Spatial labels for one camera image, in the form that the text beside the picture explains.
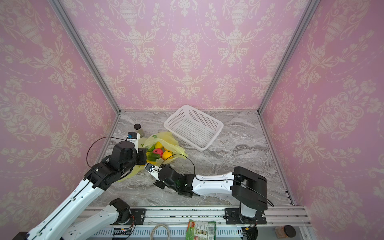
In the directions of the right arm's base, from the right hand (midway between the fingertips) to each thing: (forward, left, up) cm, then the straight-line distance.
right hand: (154, 169), depth 75 cm
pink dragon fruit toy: (+15, +2, -8) cm, 17 cm away
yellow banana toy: (+14, -3, -10) cm, 17 cm away
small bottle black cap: (+33, +17, -4) cm, 37 cm away
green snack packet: (-25, -21, -12) cm, 35 cm away
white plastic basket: (+36, -24, -14) cm, 46 cm away
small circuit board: (-24, +17, -17) cm, 34 cm away
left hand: (+6, +3, +8) cm, 10 cm away
